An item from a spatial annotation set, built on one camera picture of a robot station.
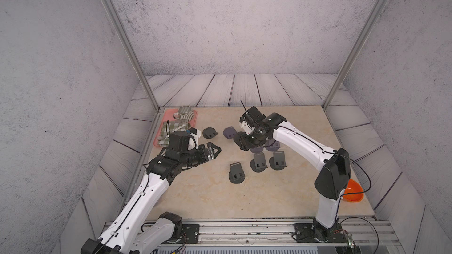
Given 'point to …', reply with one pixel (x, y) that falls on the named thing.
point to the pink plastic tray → (168, 115)
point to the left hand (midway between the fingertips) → (217, 152)
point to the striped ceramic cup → (185, 113)
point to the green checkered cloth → (169, 127)
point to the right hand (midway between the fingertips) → (245, 145)
